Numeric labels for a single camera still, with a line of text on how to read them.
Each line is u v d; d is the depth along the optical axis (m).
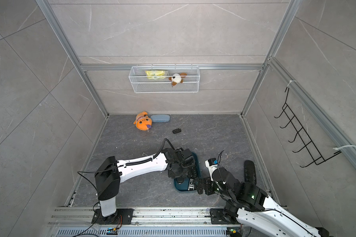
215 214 0.73
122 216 0.73
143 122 1.04
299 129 0.69
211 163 0.61
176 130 1.07
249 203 0.45
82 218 0.75
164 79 0.88
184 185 0.79
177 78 0.85
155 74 0.84
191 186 0.82
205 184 0.59
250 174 0.86
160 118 1.13
